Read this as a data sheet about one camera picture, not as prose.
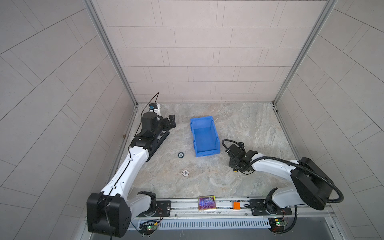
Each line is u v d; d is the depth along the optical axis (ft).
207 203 2.33
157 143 2.99
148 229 2.13
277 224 2.22
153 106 2.14
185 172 2.71
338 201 1.31
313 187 1.38
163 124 2.25
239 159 2.19
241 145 2.59
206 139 3.18
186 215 2.28
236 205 2.32
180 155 2.92
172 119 2.28
